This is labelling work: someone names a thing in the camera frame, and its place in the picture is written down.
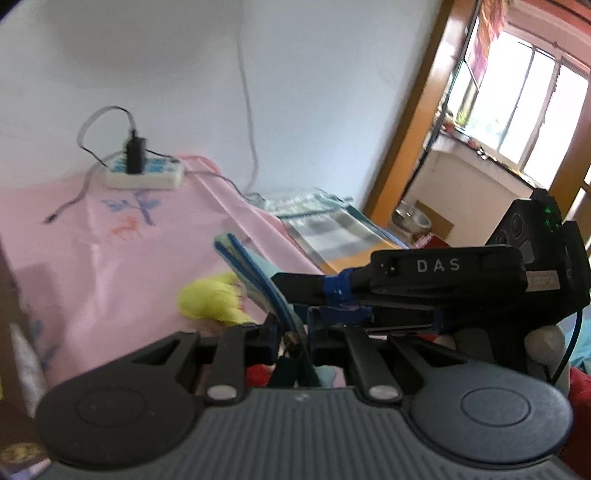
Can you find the black charger plug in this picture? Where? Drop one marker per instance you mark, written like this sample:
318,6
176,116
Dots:
135,154

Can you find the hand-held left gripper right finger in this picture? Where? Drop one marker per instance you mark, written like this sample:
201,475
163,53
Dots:
318,346

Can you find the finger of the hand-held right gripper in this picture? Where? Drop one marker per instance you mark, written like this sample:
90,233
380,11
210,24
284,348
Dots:
341,314
304,288

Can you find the white power strip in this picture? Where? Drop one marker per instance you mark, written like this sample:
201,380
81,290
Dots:
152,180

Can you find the window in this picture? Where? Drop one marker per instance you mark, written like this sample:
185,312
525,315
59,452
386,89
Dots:
521,106

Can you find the clear plastic bag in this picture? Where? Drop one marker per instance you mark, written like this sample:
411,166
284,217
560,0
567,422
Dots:
295,201

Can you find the grey and orange striped cloth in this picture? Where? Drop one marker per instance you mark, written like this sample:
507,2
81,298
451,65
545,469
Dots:
332,235

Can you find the pink deer-print blanket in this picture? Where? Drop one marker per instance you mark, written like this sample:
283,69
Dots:
138,277

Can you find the wooden door frame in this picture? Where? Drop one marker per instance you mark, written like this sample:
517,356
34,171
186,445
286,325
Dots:
415,106

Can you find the red patterned cloth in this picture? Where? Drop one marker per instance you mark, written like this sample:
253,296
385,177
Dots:
261,374

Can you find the brown cardboard box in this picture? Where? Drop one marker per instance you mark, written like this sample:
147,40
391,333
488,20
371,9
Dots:
11,300

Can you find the yellow cloth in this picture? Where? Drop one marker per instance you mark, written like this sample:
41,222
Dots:
207,300

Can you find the brown cardboard sheet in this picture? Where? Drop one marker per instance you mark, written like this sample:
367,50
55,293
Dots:
441,221

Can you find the metal bowl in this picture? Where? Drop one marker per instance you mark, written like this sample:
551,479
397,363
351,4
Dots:
411,221

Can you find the teal cloth with blue edge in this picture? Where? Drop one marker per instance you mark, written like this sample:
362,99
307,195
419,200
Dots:
258,277

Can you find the person's right hand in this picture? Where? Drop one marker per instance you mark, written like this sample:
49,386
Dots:
545,346

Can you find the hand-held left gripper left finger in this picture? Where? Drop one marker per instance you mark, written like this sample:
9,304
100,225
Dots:
270,344

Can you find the pink hanging cloth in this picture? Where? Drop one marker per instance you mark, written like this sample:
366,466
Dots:
485,46

